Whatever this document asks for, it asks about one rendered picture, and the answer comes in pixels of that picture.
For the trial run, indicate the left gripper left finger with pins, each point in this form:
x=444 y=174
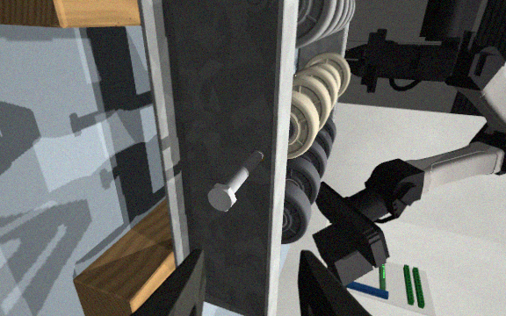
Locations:
x=182 y=292

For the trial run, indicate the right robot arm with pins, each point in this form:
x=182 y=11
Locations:
x=479 y=75

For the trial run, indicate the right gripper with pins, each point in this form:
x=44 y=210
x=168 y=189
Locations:
x=381 y=60

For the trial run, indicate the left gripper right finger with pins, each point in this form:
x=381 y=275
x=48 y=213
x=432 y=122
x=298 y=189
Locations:
x=320 y=293

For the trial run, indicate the wooden block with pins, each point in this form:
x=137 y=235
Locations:
x=70 y=13
x=128 y=272

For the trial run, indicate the cream wheel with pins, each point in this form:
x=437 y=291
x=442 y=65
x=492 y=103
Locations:
x=304 y=125
x=336 y=61
x=323 y=77
x=316 y=93
x=331 y=70

